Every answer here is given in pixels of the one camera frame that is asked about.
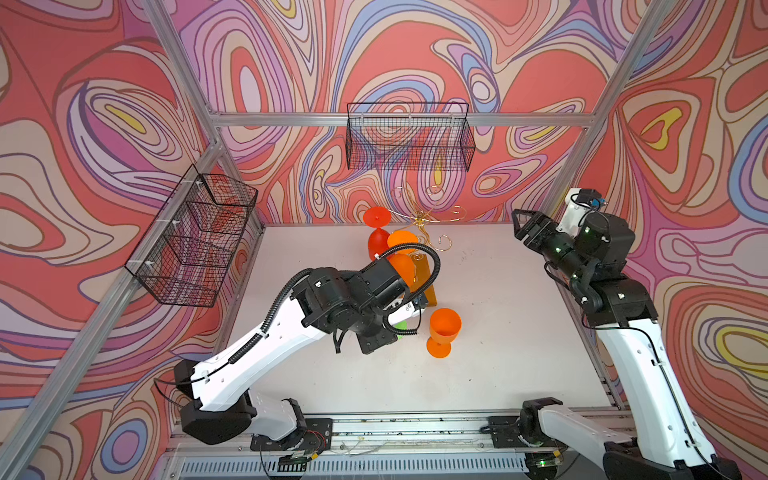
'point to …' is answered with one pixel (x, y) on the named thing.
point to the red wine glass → (377, 242)
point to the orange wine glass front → (411, 265)
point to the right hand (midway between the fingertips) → (522, 224)
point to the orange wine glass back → (445, 326)
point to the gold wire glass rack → (422, 219)
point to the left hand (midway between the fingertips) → (389, 328)
